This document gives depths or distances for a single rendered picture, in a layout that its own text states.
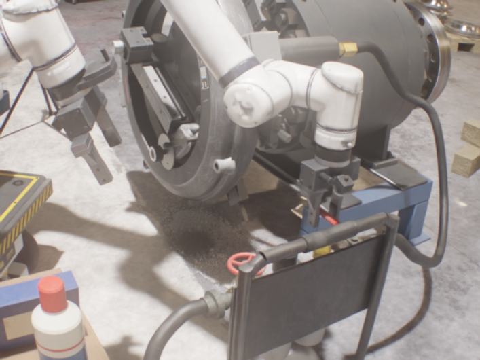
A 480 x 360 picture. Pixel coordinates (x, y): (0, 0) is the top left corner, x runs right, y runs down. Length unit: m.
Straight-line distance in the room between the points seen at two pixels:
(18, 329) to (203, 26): 0.62
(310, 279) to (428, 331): 0.74
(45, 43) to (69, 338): 0.49
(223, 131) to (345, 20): 0.59
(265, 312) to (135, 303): 0.73
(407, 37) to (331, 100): 0.88
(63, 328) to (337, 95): 0.70
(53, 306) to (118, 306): 1.06
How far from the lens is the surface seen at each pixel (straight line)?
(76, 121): 0.97
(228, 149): 1.47
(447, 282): 2.00
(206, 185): 1.58
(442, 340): 1.75
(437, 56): 2.19
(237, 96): 1.02
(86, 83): 0.97
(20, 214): 1.59
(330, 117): 1.13
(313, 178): 1.16
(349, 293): 1.21
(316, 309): 1.17
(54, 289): 0.66
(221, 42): 1.05
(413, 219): 2.11
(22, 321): 0.88
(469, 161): 2.80
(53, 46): 0.95
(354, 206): 1.82
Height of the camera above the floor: 1.10
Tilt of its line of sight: 26 degrees down
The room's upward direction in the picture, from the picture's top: 3 degrees clockwise
